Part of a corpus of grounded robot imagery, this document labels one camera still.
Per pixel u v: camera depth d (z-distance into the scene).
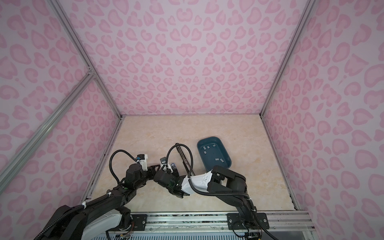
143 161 0.78
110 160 0.64
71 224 0.42
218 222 0.75
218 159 0.95
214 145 1.01
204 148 1.01
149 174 0.77
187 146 0.72
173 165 0.91
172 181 0.65
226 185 0.51
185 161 0.93
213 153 0.98
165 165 0.73
